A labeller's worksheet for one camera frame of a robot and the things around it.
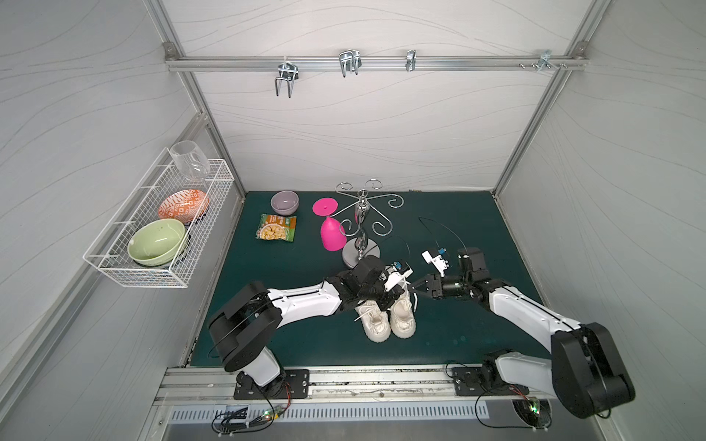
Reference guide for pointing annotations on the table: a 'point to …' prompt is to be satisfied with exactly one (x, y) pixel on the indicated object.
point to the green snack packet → (277, 227)
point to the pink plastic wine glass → (333, 232)
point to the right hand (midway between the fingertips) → (410, 288)
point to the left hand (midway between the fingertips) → (403, 290)
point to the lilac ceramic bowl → (284, 202)
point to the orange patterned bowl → (187, 205)
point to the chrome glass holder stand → (362, 244)
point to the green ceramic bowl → (156, 243)
